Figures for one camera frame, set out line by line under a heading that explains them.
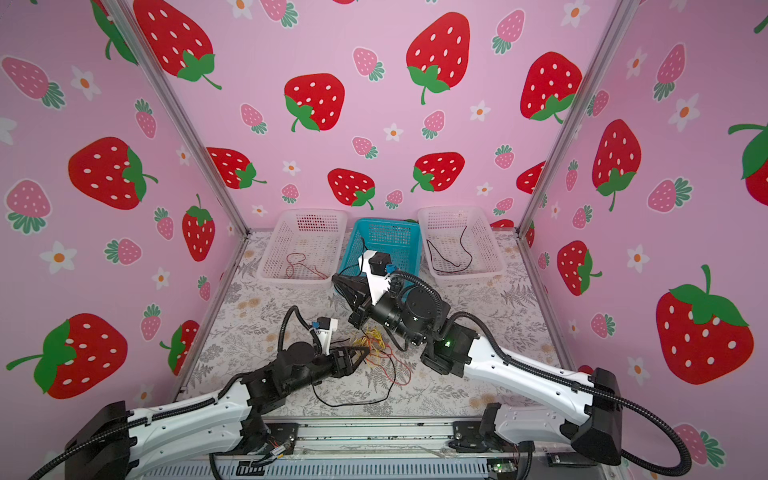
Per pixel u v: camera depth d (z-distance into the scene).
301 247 1.15
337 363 0.67
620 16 0.69
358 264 0.48
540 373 0.43
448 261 1.11
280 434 0.75
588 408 0.39
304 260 1.10
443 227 1.11
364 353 0.73
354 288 0.52
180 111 0.86
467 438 0.74
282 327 0.59
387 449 0.73
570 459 0.69
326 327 0.71
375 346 0.76
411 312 0.43
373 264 0.47
